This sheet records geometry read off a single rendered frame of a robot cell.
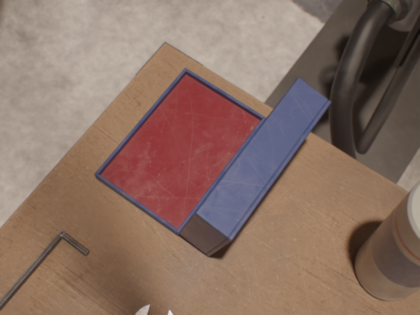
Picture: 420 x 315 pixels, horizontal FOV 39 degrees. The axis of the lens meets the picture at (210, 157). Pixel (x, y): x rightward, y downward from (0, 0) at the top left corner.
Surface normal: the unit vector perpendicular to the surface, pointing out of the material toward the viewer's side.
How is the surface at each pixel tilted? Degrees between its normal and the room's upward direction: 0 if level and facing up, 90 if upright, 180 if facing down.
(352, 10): 0
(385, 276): 90
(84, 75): 0
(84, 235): 0
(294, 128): 12
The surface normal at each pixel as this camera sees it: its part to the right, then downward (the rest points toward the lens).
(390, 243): -0.97, 0.23
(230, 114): 0.00, -0.40
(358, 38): -0.45, -0.11
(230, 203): 0.18, -0.28
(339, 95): -0.55, 0.22
